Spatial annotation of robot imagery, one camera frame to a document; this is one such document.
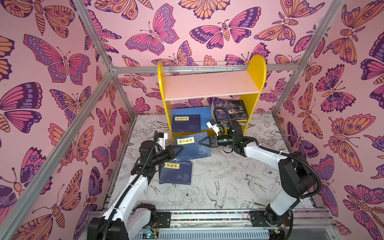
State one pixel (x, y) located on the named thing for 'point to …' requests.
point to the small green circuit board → (150, 235)
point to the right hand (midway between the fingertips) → (199, 142)
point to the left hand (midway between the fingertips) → (183, 147)
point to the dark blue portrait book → (236, 109)
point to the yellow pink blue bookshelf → (198, 102)
